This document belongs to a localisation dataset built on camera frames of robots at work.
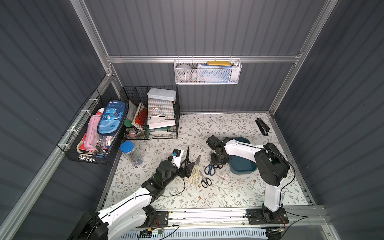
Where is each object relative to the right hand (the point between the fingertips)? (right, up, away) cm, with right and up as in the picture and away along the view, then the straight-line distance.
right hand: (219, 161), depth 94 cm
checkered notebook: (-33, +35, +3) cm, 49 cm away
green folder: (-46, +21, +2) cm, 50 cm away
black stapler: (+36, +21, +17) cm, 45 cm away
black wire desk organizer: (-42, +31, 0) cm, 52 cm away
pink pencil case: (-63, +18, -26) cm, 70 cm away
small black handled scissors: (-9, -10, -8) cm, 15 cm away
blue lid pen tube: (-51, +11, -16) cm, 54 cm away
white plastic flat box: (-35, +44, +6) cm, 56 cm away
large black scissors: (-20, +1, 0) cm, 20 cm away
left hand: (-19, +4, -14) cm, 24 cm away
